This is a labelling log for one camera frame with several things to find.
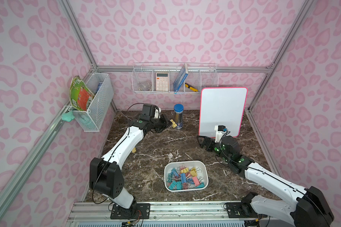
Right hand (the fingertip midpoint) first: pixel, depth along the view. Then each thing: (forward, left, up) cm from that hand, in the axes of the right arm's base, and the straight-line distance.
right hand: (200, 137), depth 78 cm
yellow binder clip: (+8, +15, +1) cm, 17 cm away
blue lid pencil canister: (+24, +12, -2) cm, 27 cm away
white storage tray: (-16, +8, -16) cm, 24 cm away
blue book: (+34, +11, +15) cm, 39 cm away
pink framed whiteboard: (+21, -15, +4) cm, 25 cm away
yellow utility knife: (+37, +3, +5) cm, 37 cm away
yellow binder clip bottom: (+1, +42, -18) cm, 46 cm away
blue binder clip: (-17, +9, -14) cm, 24 cm away
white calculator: (+37, +24, +10) cm, 45 cm away
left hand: (+9, +16, +5) cm, 19 cm away
